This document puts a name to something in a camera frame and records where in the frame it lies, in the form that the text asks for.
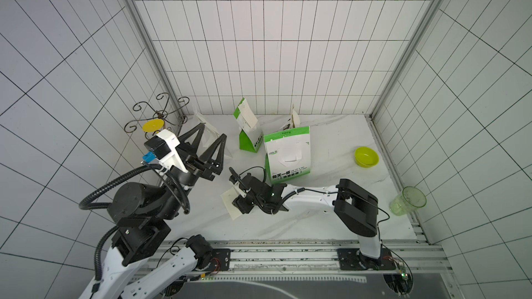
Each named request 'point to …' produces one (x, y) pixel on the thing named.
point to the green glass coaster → (410, 198)
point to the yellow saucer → (153, 125)
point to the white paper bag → (209, 137)
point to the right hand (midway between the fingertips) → (238, 190)
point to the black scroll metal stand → (131, 126)
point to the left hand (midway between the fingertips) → (215, 134)
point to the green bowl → (366, 157)
